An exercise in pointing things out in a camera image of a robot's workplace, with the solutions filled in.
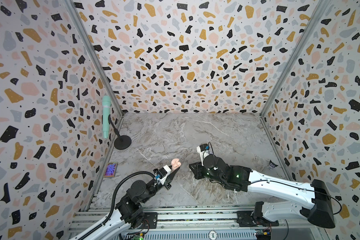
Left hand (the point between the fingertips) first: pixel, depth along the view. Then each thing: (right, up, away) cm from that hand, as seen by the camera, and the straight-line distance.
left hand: (178, 164), depth 68 cm
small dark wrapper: (+55, -6, +22) cm, 59 cm away
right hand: (+5, -1, +2) cm, 5 cm away
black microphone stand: (-41, +7, +35) cm, 54 cm away
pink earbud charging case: (-1, 0, -1) cm, 1 cm away
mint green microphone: (-40, +32, +12) cm, 52 cm away
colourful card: (-42, -9, +21) cm, 48 cm away
